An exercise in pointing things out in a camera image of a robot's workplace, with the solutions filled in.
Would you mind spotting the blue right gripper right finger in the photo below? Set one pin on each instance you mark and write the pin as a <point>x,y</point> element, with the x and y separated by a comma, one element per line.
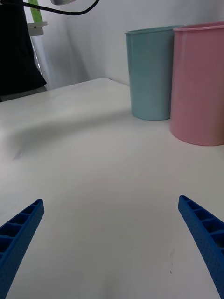
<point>205,236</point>

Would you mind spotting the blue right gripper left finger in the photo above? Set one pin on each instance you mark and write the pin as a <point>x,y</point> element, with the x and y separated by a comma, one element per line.
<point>21,236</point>

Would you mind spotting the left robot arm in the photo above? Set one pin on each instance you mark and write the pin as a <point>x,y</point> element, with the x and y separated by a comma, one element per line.
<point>63,2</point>

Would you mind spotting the pink plastic bin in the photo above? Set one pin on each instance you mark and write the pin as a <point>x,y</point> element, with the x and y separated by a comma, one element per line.
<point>198,88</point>

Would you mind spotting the pale blue plastic bin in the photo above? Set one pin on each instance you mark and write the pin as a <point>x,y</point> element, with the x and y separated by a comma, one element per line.
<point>150,74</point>

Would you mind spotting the black robot torso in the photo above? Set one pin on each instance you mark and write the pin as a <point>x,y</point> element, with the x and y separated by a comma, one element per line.
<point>14,51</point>

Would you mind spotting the green upright strip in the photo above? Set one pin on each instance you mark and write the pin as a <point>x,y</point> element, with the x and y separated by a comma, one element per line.
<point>36,14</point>

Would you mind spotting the white bracket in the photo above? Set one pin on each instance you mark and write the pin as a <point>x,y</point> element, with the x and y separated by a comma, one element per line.
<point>37,28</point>

